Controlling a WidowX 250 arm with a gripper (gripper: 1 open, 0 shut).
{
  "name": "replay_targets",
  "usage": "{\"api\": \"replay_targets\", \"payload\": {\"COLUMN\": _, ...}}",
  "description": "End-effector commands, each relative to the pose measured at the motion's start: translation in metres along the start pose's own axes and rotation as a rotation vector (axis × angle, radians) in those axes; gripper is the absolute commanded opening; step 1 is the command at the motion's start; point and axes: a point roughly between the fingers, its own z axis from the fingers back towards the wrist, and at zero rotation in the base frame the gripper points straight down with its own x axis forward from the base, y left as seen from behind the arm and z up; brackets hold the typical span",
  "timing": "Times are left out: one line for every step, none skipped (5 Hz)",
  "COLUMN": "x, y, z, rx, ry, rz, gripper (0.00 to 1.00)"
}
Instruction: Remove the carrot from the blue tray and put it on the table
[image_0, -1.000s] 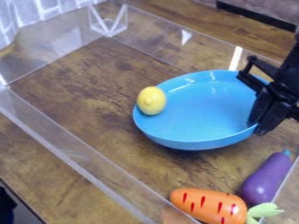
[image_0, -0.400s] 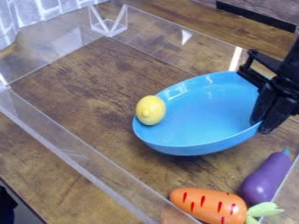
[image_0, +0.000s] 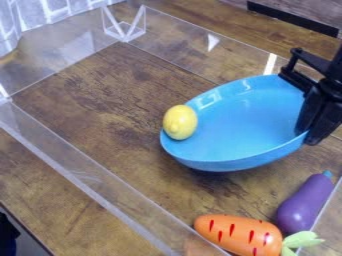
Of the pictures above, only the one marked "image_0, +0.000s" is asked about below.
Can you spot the orange toy carrot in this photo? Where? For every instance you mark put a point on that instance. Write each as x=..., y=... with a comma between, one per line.
x=251, y=237

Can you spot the dark baseboard strip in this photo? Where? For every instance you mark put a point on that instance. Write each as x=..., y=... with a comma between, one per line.
x=293, y=19

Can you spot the yellow toy lemon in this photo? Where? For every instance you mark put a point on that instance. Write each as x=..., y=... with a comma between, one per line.
x=179, y=122

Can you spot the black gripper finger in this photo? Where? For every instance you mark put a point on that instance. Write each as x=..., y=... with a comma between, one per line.
x=334, y=118
x=312, y=119

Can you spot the clear acrylic enclosure walls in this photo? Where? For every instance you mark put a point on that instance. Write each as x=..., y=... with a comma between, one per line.
x=86, y=87

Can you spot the blue round plate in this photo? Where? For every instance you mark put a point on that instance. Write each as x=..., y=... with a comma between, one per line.
x=246, y=125

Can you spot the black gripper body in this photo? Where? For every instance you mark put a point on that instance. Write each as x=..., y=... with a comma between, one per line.
x=329, y=68

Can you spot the purple toy eggplant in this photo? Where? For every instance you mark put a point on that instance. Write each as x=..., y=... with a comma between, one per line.
x=300, y=209

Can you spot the white patterned curtain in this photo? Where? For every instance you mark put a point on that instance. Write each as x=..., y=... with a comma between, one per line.
x=23, y=15

